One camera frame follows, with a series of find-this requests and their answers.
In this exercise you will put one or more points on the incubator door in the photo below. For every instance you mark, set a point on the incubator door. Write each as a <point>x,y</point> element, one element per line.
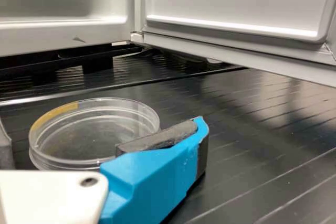
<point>236,11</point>

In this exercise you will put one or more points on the petri dish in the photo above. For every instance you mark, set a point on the petri dish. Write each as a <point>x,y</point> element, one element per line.
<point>78,134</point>

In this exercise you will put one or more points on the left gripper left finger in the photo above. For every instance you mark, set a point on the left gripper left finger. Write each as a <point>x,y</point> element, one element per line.
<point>5,155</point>

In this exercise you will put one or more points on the black platform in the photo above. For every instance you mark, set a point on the black platform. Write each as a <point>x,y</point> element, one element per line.
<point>262,129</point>
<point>131,74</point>

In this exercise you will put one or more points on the white incubator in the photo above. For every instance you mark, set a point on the white incubator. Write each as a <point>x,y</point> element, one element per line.
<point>52,32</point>

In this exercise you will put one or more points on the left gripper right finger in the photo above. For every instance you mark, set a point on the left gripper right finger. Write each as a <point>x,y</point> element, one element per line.
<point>152,176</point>

